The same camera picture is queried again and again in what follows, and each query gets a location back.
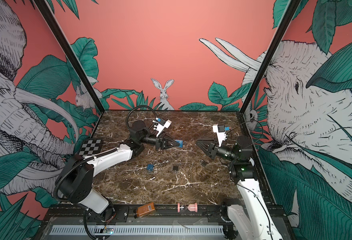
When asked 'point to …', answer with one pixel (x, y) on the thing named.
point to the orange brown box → (143, 210)
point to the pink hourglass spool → (191, 207)
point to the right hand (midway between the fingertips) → (196, 144)
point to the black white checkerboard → (91, 147)
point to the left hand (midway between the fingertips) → (178, 144)
